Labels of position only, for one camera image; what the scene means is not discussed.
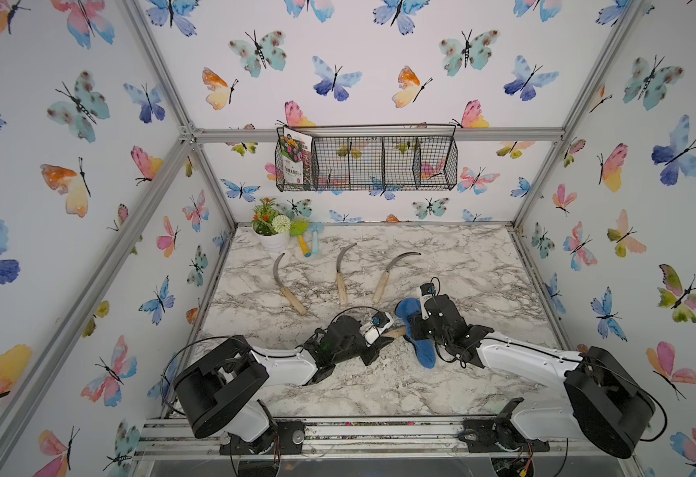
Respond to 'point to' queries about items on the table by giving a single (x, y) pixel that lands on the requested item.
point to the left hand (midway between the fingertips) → (391, 333)
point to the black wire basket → (366, 158)
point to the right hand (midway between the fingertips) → (412, 315)
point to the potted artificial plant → (270, 229)
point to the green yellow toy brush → (299, 228)
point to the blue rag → (425, 349)
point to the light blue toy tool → (315, 228)
